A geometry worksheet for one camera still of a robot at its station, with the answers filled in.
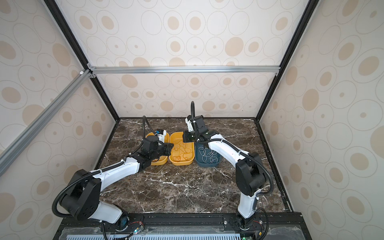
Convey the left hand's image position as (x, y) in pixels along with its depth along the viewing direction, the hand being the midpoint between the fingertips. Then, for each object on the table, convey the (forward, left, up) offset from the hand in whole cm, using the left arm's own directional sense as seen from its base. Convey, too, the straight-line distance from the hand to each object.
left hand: (177, 142), depth 85 cm
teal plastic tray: (-1, -12, -15) cm, 20 cm away
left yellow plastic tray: (-6, +9, -10) cm, 15 cm away
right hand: (+5, -3, +1) cm, 5 cm away
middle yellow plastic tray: (+12, +3, -13) cm, 18 cm away
